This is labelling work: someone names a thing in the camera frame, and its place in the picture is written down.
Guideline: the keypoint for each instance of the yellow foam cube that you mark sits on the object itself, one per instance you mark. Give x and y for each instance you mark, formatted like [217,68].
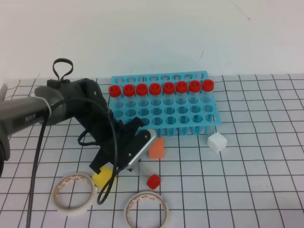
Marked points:
[103,177]

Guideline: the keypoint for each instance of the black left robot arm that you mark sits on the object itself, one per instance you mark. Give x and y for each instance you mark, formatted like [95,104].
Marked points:
[58,101]

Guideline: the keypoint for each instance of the white foam cube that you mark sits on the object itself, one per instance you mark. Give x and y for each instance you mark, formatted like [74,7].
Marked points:
[217,142]

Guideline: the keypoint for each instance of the red-capped tube in row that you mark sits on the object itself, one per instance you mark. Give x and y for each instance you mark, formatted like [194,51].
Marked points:
[129,94]
[168,90]
[142,92]
[194,91]
[181,91]
[207,90]
[155,90]
[115,95]

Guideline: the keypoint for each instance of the red-capped test tube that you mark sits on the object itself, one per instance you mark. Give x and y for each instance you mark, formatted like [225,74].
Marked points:
[149,174]

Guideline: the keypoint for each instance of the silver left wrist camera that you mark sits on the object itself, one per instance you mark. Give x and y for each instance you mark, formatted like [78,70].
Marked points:
[139,146]

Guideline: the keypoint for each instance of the orange foam cube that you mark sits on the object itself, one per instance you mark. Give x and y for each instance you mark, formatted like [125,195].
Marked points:
[156,151]

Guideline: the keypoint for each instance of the right white tape roll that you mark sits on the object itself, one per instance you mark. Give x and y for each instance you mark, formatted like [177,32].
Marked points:
[147,201]

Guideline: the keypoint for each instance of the white tape roll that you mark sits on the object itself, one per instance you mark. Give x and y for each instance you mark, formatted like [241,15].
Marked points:
[147,201]
[74,194]

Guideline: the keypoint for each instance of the left white tape roll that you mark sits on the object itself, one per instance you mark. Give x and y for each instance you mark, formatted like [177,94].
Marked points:
[74,194]

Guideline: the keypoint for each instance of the blue test tube rack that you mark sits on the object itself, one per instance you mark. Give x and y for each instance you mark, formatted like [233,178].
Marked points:
[179,113]

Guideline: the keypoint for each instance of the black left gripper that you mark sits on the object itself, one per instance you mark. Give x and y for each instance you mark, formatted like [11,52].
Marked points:
[102,133]

